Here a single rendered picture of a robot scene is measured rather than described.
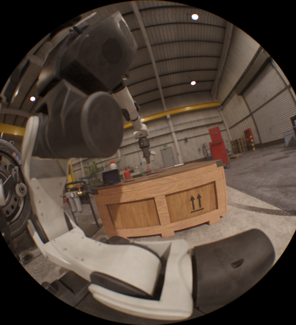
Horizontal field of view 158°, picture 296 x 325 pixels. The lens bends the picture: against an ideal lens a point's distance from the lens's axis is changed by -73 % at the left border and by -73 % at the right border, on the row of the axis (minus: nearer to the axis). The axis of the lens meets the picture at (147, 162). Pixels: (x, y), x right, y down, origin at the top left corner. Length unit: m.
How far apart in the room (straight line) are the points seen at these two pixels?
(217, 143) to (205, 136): 8.28
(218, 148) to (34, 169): 3.38
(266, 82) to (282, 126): 2.68
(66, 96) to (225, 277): 0.37
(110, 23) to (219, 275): 0.57
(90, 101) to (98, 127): 0.04
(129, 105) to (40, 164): 0.54
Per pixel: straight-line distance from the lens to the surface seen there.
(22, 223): 1.07
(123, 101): 0.65
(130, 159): 11.42
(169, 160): 10.56
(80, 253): 0.33
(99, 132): 0.16
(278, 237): 0.80
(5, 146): 1.10
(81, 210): 1.26
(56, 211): 0.43
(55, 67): 0.32
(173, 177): 0.69
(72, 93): 0.20
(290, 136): 5.28
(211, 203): 0.85
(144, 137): 0.88
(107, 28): 0.37
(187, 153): 10.80
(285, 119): 7.88
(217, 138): 3.32
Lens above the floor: 0.53
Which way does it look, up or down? 4 degrees up
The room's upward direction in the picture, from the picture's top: 13 degrees counter-clockwise
